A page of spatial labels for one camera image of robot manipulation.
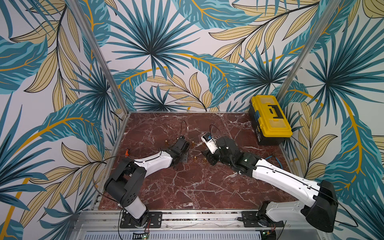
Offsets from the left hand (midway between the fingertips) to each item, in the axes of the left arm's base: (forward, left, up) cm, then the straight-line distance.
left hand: (182, 156), depth 92 cm
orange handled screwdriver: (+2, +36, -2) cm, 36 cm away
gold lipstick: (-12, -12, +20) cm, 26 cm away
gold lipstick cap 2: (+11, +12, -2) cm, 17 cm away
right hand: (-4, -12, +17) cm, 21 cm away
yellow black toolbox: (+18, -54, +14) cm, 58 cm away
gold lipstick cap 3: (0, -8, -2) cm, 8 cm away
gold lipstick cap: (+11, -6, -3) cm, 13 cm away
